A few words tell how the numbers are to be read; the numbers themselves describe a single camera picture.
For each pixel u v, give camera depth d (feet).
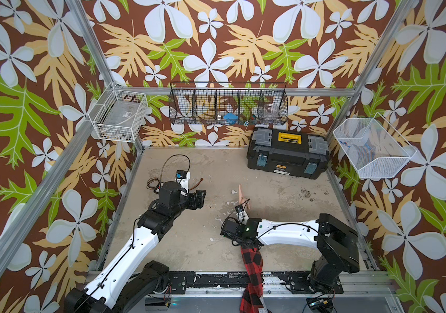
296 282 2.44
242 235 1.98
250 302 2.26
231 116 3.13
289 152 3.14
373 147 2.75
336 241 1.51
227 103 3.16
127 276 1.46
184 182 2.26
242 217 2.46
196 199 2.25
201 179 3.49
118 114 2.82
